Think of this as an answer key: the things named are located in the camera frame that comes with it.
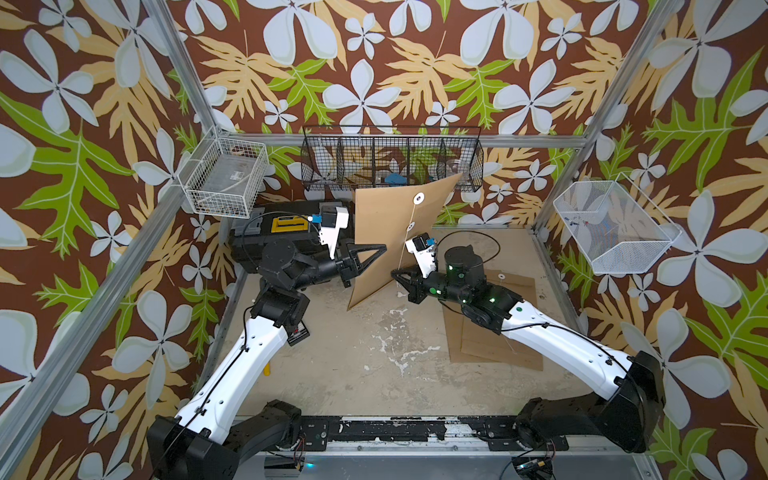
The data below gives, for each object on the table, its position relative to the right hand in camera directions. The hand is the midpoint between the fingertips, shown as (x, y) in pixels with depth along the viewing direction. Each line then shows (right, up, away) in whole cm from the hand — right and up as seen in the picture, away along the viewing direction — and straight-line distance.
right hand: (391, 273), depth 71 cm
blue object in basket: (+2, +29, +23) cm, 37 cm away
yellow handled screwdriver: (-35, -28, +13) cm, 47 cm away
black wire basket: (-12, +36, +24) cm, 45 cm away
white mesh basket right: (+64, +12, +11) cm, 66 cm away
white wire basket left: (-49, +27, +15) cm, 58 cm away
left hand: (-2, +6, -14) cm, 15 cm away
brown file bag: (+24, -22, +16) cm, 36 cm away
